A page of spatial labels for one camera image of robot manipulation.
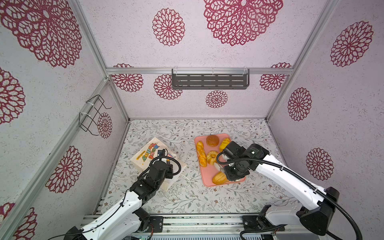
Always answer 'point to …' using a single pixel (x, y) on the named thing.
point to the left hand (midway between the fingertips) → (169, 165)
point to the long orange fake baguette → (219, 178)
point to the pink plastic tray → (208, 148)
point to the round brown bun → (212, 141)
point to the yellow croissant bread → (224, 144)
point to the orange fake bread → (202, 155)
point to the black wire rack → (91, 116)
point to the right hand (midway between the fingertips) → (228, 174)
